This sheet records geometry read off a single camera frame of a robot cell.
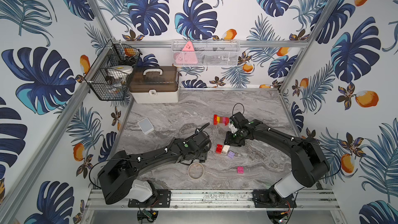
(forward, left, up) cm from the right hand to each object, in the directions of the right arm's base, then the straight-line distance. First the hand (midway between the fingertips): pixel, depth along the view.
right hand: (226, 142), depth 88 cm
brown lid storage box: (+34, +45, +13) cm, 58 cm away
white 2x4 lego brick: (-2, 0, -4) cm, 4 cm away
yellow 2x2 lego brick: (+17, +3, -2) cm, 18 cm away
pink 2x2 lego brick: (+17, 0, -2) cm, 17 cm away
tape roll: (-14, +17, -6) cm, 23 cm away
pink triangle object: (+39, +23, +31) cm, 55 cm away
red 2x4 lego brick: (+16, +6, -4) cm, 17 cm away
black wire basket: (+29, +69, +23) cm, 78 cm away
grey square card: (+14, +51, -4) cm, 53 cm away
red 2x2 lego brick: (-2, +4, -5) cm, 6 cm away
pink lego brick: (-14, -6, -4) cm, 15 cm away
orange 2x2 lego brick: (+17, +2, -2) cm, 17 cm away
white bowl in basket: (+25, +57, +31) cm, 69 cm away
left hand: (-6, +13, +3) cm, 15 cm away
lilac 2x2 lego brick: (-5, -2, -4) cm, 7 cm away
